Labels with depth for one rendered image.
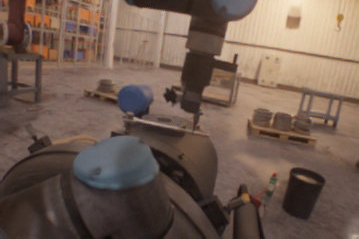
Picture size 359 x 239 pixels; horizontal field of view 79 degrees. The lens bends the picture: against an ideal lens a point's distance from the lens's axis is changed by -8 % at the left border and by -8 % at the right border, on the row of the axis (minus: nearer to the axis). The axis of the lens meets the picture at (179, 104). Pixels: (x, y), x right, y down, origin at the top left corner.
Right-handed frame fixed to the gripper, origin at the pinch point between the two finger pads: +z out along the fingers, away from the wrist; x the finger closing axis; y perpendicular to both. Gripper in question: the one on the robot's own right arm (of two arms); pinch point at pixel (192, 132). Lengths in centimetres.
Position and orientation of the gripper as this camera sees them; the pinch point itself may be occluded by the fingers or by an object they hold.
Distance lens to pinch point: 62.0
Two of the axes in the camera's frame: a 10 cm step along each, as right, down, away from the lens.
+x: 0.2, 2.3, -9.7
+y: -9.8, -2.1, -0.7
